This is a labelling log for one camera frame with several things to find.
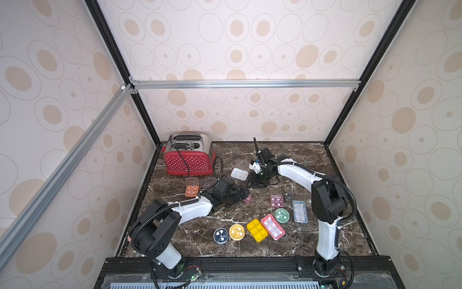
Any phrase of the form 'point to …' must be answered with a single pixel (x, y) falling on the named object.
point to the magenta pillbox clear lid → (277, 200)
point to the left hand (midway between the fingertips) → (249, 195)
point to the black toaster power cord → (183, 160)
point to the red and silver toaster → (196, 150)
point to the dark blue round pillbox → (220, 235)
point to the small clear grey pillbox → (288, 194)
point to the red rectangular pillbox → (275, 230)
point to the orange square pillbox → (192, 186)
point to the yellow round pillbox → (236, 232)
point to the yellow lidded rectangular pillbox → (257, 230)
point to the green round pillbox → (281, 215)
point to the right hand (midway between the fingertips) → (255, 184)
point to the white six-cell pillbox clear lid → (208, 181)
